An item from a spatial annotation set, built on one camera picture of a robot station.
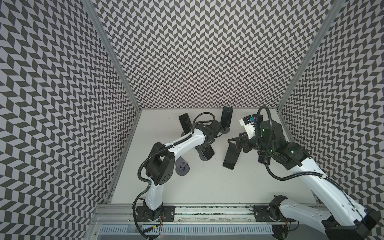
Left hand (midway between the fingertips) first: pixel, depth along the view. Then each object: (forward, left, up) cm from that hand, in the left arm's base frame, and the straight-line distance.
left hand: (206, 143), depth 88 cm
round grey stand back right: (+16, -14, -9) cm, 24 cm away
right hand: (-10, -12, +17) cm, 23 cm away
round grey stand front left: (-14, +14, -4) cm, 20 cm away
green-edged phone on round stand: (+21, -15, 0) cm, 26 cm away
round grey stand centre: (-7, +3, -4) cm, 8 cm away
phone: (-3, -2, -6) cm, 7 cm away
